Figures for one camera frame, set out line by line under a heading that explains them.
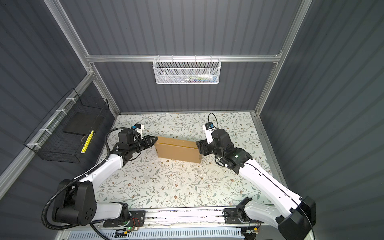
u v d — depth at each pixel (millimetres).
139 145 739
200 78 919
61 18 712
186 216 754
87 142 704
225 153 542
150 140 789
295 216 382
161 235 696
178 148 819
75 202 419
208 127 635
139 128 798
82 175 461
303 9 706
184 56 889
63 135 719
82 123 770
